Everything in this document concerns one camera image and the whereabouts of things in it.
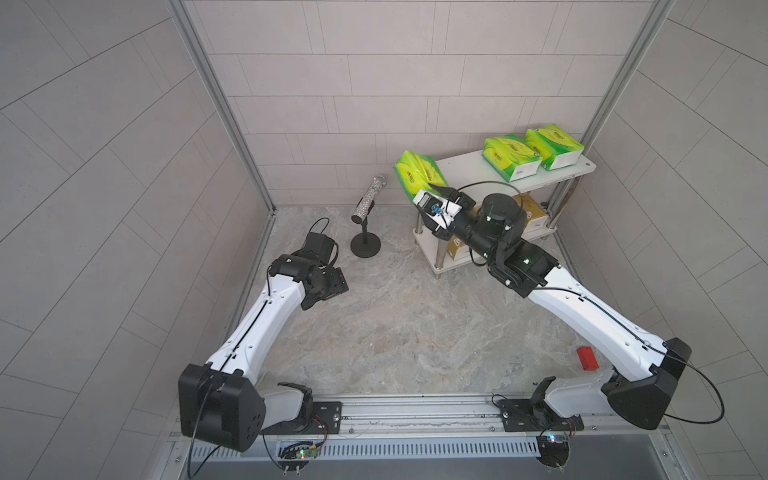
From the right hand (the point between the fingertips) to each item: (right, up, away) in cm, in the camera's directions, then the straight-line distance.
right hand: (425, 190), depth 63 cm
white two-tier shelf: (+14, +5, +18) cm, 23 cm away
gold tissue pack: (+38, -1, +36) cm, 52 cm away
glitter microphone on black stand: (-17, -14, +42) cm, 47 cm away
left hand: (-22, -24, +18) cm, 37 cm away
